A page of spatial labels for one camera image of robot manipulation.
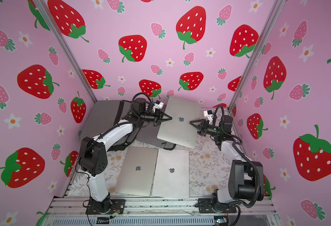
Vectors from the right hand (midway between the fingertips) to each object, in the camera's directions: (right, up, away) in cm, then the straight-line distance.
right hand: (189, 127), depth 77 cm
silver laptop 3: (-10, -32, +8) cm, 34 cm away
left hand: (-10, +4, 0) cm, 11 cm away
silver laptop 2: (-32, -29, +8) cm, 44 cm away
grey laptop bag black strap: (-66, +8, +30) cm, 73 cm away
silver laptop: (-6, -2, +1) cm, 7 cm away
